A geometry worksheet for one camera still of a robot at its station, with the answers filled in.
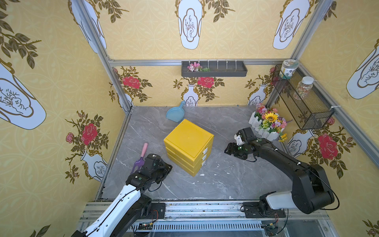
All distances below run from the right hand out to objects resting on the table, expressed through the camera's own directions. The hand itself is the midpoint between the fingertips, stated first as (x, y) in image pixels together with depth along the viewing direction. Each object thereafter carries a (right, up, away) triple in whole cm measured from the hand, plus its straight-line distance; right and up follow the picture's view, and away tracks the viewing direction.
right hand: (230, 150), depth 89 cm
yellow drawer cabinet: (-25, +4, -14) cm, 29 cm away
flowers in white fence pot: (+22, +16, +1) cm, 28 cm away
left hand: (-37, -8, -6) cm, 38 cm away
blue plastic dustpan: (-36, +23, +30) cm, 52 cm away
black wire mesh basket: (+41, +25, -7) cm, 48 cm away
